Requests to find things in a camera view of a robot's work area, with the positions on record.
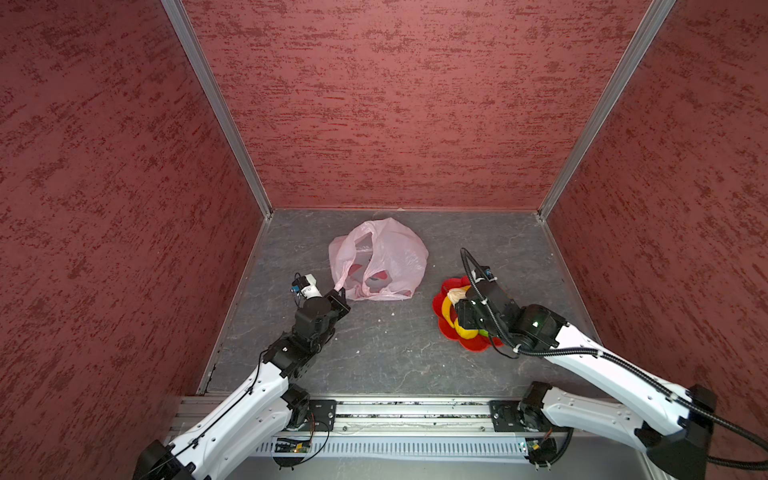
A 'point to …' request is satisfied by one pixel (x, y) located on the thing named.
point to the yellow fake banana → (446, 309)
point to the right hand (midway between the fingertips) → (463, 313)
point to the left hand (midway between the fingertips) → (348, 293)
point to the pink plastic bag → (381, 260)
